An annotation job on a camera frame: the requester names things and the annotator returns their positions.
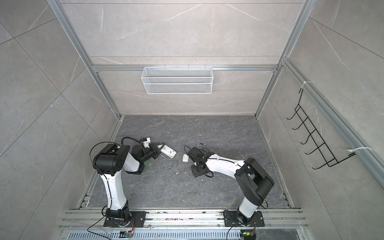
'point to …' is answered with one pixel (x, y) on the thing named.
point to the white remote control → (168, 151)
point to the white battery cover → (185, 158)
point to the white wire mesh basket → (179, 80)
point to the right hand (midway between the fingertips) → (198, 169)
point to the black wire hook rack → (323, 148)
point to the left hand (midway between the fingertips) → (165, 141)
